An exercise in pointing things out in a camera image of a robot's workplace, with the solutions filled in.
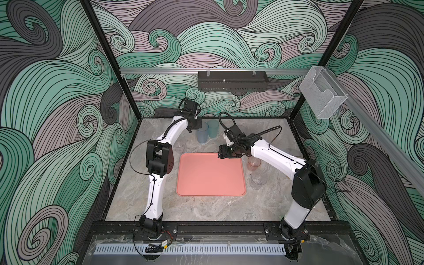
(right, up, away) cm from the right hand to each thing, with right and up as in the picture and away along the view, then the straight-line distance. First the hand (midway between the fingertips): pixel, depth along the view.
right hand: (221, 155), depth 86 cm
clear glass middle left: (-25, +4, +14) cm, 29 cm away
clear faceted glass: (+20, -13, +1) cm, 24 cm away
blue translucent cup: (-10, +11, +17) cm, 23 cm away
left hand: (-14, +18, +14) cm, 27 cm away
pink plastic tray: (-8, -12, +5) cm, 15 cm away
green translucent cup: (-4, +16, +10) cm, 19 cm away
